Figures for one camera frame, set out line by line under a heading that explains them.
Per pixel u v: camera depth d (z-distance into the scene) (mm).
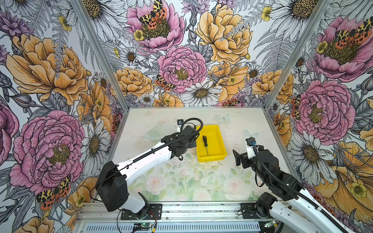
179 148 567
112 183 406
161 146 518
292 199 483
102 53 894
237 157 654
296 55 900
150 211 730
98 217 723
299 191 488
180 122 709
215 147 985
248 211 739
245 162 649
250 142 607
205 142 994
